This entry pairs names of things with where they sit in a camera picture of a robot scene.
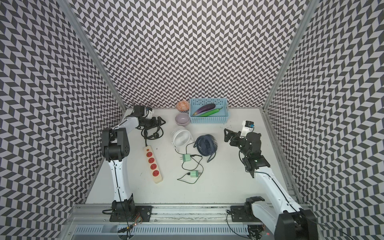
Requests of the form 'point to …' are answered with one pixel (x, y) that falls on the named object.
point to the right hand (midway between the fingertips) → (230, 133)
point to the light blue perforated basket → (208, 110)
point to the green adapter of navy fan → (194, 173)
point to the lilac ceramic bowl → (182, 119)
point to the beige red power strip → (156, 173)
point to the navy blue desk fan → (206, 145)
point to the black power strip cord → (146, 139)
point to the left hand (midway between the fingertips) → (159, 124)
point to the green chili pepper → (210, 112)
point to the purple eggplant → (210, 106)
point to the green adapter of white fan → (186, 157)
